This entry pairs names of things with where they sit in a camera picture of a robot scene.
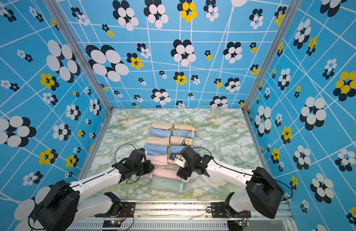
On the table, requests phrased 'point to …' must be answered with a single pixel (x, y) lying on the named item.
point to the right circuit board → (235, 225)
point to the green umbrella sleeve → (167, 185)
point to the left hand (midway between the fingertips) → (156, 166)
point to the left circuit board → (111, 224)
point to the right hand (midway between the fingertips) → (183, 163)
